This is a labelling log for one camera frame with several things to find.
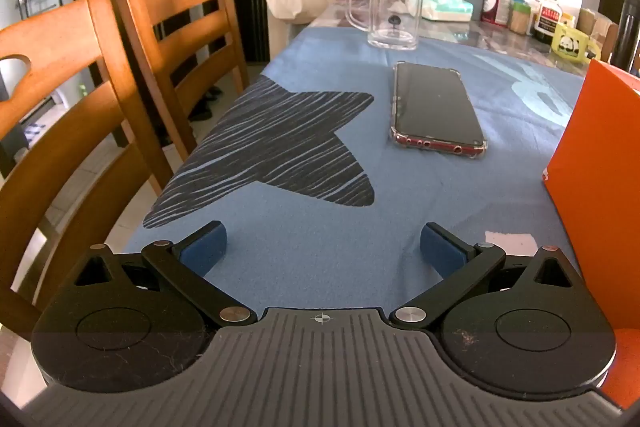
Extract dark shoes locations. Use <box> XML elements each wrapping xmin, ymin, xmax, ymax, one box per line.
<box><xmin>187</xmin><ymin>84</ymin><xmax>223</xmax><ymax>122</ymax></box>

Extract beige carton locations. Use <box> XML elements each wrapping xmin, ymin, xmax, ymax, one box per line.
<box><xmin>575</xmin><ymin>7</ymin><xmax>618</xmax><ymax>58</ymax></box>

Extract black thermos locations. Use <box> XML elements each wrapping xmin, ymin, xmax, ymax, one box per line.
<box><xmin>611</xmin><ymin>0</ymin><xmax>640</xmax><ymax>72</ymax></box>

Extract jar with green lid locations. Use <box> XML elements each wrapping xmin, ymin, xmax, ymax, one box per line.
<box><xmin>509</xmin><ymin>1</ymin><xmax>532</xmax><ymax>36</ymax></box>

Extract clear glass mug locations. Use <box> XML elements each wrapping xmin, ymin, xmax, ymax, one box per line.
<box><xmin>345</xmin><ymin>0</ymin><xmax>427</xmax><ymax>52</ymax></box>

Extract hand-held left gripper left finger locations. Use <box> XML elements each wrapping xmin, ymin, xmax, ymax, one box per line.
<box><xmin>75</xmin><ymin>221</ymin><xmax>259</xmax><ymax>329</ymax></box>

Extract blue printed tablecloth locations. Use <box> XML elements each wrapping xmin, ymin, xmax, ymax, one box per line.
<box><xmin>122</xmin><ymin>26</ymin><xmax>587</xmax><ymax>313</ymax></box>

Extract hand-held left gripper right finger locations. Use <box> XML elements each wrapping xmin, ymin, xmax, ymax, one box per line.
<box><xmin>389</xmin><ymin>222</ymin><xmax>584</xmax><ymax>331</ymax></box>

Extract orange cardboard box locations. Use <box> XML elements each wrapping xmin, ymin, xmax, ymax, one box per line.
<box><xmin>542</xmin><ymin>59</ymin><xmax>640</xmax><ymax>413</ymax></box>

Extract smartphone in clear case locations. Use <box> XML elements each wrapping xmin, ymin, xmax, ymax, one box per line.
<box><xmin>389</xmin><ymin>61</ymin><xmax>488</xmax><ymax>160</ymax></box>

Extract yellow-green panda mug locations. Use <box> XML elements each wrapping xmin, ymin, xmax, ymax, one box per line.
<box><xmin>551</xmin><ymin>24</ymin><xmax>603</xmax><ymax>62</ymax></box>

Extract wooden chair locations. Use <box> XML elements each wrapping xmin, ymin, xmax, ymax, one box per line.
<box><xmin>0</xmin><ymin>0</ymin><xmax>176</xmax><ymax>343</ymax></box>
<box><xmin>116</xmin><ymin>0</ymin><xmax>251</xmax><ymax>158</ymax></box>

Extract dark bottle with white label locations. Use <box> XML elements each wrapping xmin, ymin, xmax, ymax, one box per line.
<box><xmin>532</xmin><ymin>0</ymin><xmax>563</xmax><ymax>45</ymax></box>

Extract red packet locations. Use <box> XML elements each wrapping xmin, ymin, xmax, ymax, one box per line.
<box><xmin>481</xmin><ymin>0</ymin><xmax>515</xmax><ymax>26</ymax></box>

